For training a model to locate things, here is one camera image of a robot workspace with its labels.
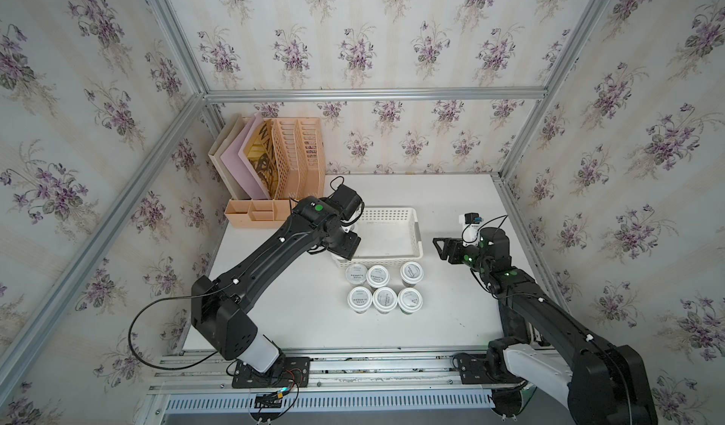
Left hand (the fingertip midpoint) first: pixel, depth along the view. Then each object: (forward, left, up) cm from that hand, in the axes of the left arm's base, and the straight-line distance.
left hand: (346, 248), depth 78 cm
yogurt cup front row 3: (-11, -18, -11) cm, 24 cm away
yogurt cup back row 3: (-2, -20, -12) cm, 23 cm away
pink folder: (+26, +35, +7) cm, 44 cm away
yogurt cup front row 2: (-10, -11, -12) cm, 19 cm away
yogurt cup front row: (-10, -4, -12) cm, 16 cm away
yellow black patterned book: (+37, +31, +1) cm, 48 cm away
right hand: (+5, -30, -4) cm, 31 cm away
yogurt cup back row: (-2, -3, -13) cm, 13 cm away
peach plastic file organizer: (+49, +21, -6) cm, 54 cm away
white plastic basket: (+16, -15, -18) cm, 28 cm away
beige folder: (+29, +40, +12) cm, 51 cm away
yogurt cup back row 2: (-3, -9, -11) cm, 15 cm away
